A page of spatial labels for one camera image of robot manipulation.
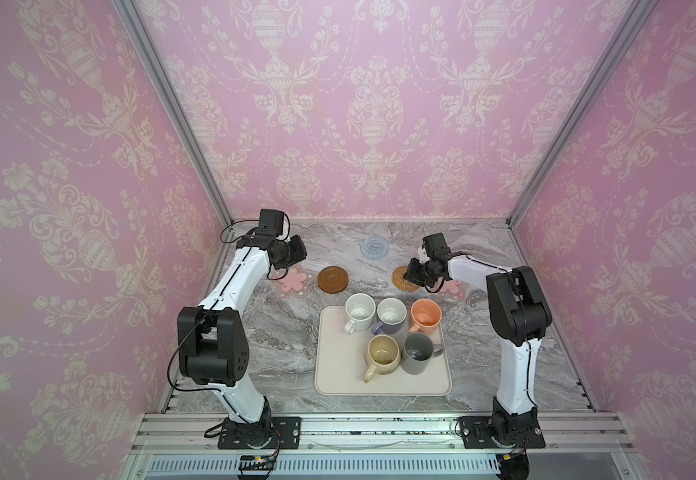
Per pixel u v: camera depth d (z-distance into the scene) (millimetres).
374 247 1128
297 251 798
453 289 1001
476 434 730
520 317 557
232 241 654
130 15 693
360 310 944
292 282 1030
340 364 822
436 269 794
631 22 696
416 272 937
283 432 744
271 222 702
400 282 1029
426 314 916
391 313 904
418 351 852
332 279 1030
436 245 854
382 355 867
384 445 729
